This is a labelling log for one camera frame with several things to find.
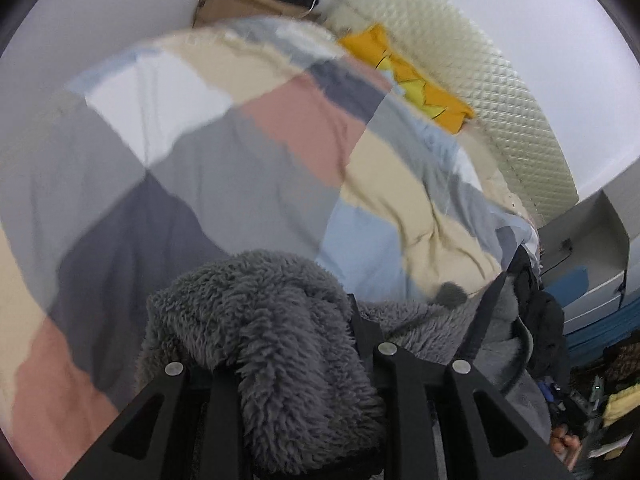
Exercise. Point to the patchwork quilt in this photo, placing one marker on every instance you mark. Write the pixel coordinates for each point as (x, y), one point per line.
(225, 170)

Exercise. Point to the dark wall socket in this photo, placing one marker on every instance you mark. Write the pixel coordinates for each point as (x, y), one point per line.
(566, 245)

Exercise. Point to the blue fabric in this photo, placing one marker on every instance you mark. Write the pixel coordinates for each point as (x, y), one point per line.
(610, 330)

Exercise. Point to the white bedside cabinet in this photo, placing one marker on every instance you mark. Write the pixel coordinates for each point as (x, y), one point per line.
(610, 220)

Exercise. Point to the yellow pillow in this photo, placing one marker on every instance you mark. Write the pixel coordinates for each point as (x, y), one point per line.
(400, 65)

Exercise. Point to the cream quilted headboard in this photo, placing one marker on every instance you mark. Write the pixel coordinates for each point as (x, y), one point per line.
(475, 60)

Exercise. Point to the person's right hand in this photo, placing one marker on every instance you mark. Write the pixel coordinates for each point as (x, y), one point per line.
(565, 442)

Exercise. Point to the brown patterned cloth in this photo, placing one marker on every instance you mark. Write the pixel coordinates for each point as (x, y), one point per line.
(622, 365)

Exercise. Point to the pale yellow cloth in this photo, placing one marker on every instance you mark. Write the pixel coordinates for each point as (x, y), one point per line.
(622, 407)

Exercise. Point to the brown cardboard box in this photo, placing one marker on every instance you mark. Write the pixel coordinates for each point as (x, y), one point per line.
(230, 5)

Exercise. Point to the black jacket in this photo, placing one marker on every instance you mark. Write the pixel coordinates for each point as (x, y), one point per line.
(545, 320)

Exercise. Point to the grey fleece zip jacket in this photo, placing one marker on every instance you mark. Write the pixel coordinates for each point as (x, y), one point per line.
(280, 320)

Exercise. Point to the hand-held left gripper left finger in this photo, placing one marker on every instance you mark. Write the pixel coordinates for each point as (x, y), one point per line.
(222, 410)

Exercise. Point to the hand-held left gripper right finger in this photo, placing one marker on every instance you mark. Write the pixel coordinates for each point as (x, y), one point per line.
(365, 325)

